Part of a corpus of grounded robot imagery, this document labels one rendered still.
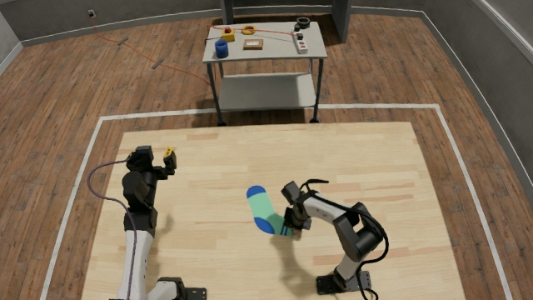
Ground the mint green sock with blue heel and toe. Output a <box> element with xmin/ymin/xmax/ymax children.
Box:
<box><xmin>247</xmin><ymin>185</ymin><xmax>294</xmax><ymax>236</ymax></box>

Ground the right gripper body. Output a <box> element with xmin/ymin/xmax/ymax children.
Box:
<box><xmin>283</xmin><ymin>207</ymin><xmax>312</xmax><ymax>231</ymax></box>

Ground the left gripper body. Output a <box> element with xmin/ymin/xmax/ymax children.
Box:
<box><xmin>126</xmin><ymin>150</ymin><xmax>177</xmax><ymax>191</ymax></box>

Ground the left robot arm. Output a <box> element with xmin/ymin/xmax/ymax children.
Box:
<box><xmin>108</xmin><ymin>145</ymin><xmax>207</xmax><ymax>300</ymax></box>

